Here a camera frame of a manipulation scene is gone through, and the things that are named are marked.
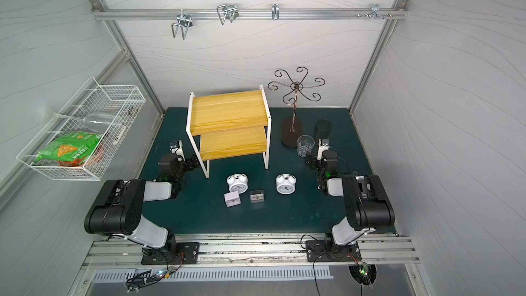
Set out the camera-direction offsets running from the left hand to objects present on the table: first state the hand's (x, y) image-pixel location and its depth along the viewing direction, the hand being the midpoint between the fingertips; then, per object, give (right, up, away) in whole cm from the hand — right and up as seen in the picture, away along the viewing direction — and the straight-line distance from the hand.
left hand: (188, 153), depth 94 cm
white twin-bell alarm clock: (+45, -12, -10) cm, 48 cm away
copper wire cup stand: (+51, +10, +16) cm, 54 cm away
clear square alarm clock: (+33, -17, -10) cm, 38 cm away
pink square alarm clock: (+23, -17, -12) cm, 31 cm away
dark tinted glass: (+65, +11, +5) cm, 66 cm away
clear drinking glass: (+56, +3, +8) cm, 57 cm away
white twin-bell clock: (+25, -11, -11) cm, 29 cm away
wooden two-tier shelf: (+24, +13, -23) cm, 36 cm away
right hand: (+63, +1, +1) cm, 63 cm away
